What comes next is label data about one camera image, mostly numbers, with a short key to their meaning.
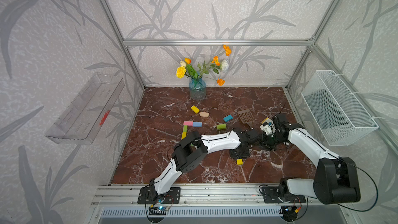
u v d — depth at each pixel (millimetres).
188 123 990
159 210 716
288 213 742
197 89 1050
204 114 1058
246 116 1038
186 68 990
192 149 558
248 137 693
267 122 841
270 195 728
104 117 650
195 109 1068
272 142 728
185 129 963
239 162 826
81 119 666
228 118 1021
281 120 707
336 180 413
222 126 994
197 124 994
